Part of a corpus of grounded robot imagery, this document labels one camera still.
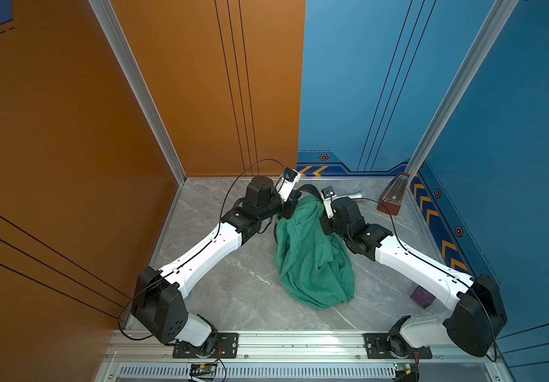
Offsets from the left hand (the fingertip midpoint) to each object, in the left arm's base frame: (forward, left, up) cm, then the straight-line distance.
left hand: (299, 189), depth 76 cm
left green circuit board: (-45, +28, -31) cm, 62 cm away
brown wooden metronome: (+16, -41, -19) cm, 48 cm away
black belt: (-1, -4, +2) cm, 4 cm away
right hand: (-1, -10, -10) cm, 14 cm away
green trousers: (-19, -5, -15) cm, 25 cm away
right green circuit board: (-44, -32, -32) cm, 63 cm away
